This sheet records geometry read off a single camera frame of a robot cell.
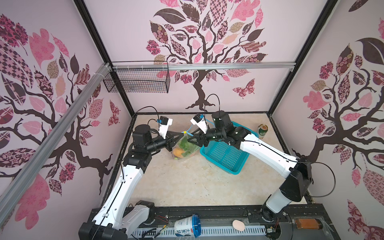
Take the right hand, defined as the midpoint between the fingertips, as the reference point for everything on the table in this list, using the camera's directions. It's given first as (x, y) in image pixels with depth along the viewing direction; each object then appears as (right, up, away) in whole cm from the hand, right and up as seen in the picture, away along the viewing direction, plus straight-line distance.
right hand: (191, 134), depth 72 cm
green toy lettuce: (-2, -7, +4) cm, 8 cm away
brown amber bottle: (+57, -43, -2) cm, 71 cm away
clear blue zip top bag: (+1, -12, +14) cm, 18 cm away
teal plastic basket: (+22, -16, +24) cm, 36 cm away
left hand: (-4, -1, -3) cm, 5 cm away
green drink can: (+47, +2, +25) cm, 54 cm away
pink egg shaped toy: (+23, -44, -2) cm, 49 cm away
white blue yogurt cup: (-1, -41, -7) cm, 42 cm away
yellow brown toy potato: (-8, -11, +12) cm, 18 cm away
